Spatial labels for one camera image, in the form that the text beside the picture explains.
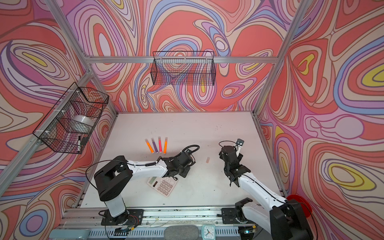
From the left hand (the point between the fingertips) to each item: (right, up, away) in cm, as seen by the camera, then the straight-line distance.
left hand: (188, 167), depth 90 cm
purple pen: (-24, +12, +11) cm, 29 cm away
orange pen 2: (-16, +12, +10) cm, 22 cm away
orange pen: (-26, +11, +9) cm, 30 cm away
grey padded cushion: (-2, -23, -23) cm, 33 cm away
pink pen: (-20, +13, +11) cm, 26 cm away
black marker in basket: (-53, +16, -18) cm, 58 cm away
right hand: (+25, +10, -4) cm, 27 cm away
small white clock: (+10, -24, -22) cm, 34 cm away
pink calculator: (-13, -8, -8) cm, 17 cm away
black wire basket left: (-56, +26, -20) cm, 65 cm away
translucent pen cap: (+12, +4, +3) cm, 13 cm away
